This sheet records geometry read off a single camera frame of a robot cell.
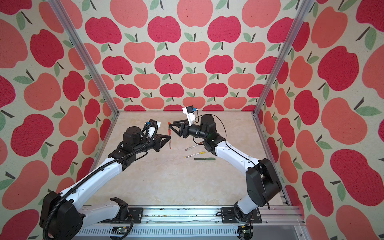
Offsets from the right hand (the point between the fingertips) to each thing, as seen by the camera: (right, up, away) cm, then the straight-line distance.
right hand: (175, 123), depth 73 cm
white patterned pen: (+9, -16, +28) cm, 33 cm away
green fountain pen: (+17, -22, +21) cm, 35 cm away
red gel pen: (-3, -5, +2) cm, 6 cm away
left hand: (-2, -8, +2) cm, 8 cm away
